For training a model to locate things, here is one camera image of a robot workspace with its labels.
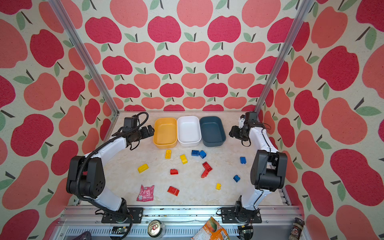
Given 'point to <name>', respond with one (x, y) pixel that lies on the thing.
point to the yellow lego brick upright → (168, 154)
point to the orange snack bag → (212, 231)
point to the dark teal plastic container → (212, 131)
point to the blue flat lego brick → (195, 152)
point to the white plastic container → (188, 130)
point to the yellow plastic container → (165, 132)
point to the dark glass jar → (297, 229)
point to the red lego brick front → (173, 191)
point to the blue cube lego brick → (202, 154)
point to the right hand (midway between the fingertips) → (237, 134)
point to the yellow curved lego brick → (184, 159)
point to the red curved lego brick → (174, 171)
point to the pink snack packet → (146, 194)
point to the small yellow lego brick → (218, 187)
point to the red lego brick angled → (205, 172)
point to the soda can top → (156, 228)
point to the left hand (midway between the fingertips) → (150, 132)
